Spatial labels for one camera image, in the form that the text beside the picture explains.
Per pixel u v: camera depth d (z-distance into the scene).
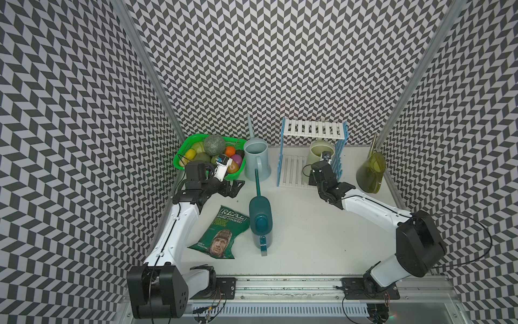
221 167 0.69
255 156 0.91
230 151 1.09
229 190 0.72
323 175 0.65
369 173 0.94
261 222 0.74
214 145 1.03
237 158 1.07
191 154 1.05
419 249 0.43
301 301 0.72
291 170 1.08
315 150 0.87
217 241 0.76
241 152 0.96
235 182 0.71
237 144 1.12
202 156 1.04
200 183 0.61
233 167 0.99
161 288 0.38
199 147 1.09
